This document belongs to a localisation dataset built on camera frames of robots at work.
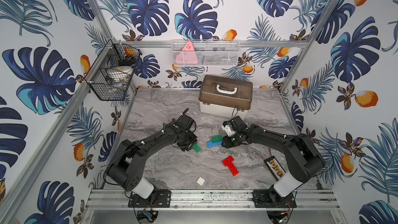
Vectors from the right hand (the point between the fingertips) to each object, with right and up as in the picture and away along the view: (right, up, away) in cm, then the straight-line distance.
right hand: (224, 143), depth 91 cm
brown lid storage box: (+1, +27, -1) cm, 27 cm away
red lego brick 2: (+3, -12, -9) cm, 15 cm away
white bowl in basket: (-56, +39, -12) cm, 69 cm away
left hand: (-16, +2, -5) cm, 17 cm away
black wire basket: (-66, +53, +2) cm, 85 cm away
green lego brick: (-5, +3, +1) cm, 6 cm away
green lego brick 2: (-17, -1, -6) cm, 18 cm away
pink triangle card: (-22, +51, -2) cm, 55 cm away
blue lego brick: (-8, -1, +1) cm, 8 cm away
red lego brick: (+1, -8, -6) cm, 10 cm away
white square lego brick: (-14, -16, -13) cm, 25 cm away
